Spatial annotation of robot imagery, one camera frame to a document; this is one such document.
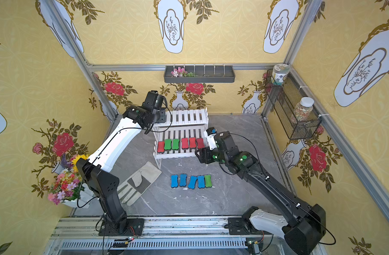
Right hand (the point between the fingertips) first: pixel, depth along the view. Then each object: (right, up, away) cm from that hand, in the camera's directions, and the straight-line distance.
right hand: (204, 148), depth 76 cm
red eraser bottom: (-10, 0, +13) cm, 17 cm away
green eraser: (+3, -20, +11) cm, 23 cm away
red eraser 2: (-2, +1, +12) cm, 12 cm away
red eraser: (-23, -1, +10) cm, 25 cm away
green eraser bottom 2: (-15, +1, +12) cm, 20 cm away
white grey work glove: (-39, -24, +10) cm, 47 cm away
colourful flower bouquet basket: (-59, -16, -7) cm, 62 cm away
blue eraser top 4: (-1, -20, +10) cm, 22 cm away
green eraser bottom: (-20, 0, +12) cm, 23 cm away
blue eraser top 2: (-11, -19, +12) cm, 25 cm away
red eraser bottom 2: (-6, +2, +12) cm, 13 cm away
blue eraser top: (-17, -20, +14) cm, 29 cm away
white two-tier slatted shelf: (-12, +12, +4) cm, 17 cm away
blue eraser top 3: (-6, -21, +10) cm, 24 cm away
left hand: (-27, +17, +5) cm, 32 cm away
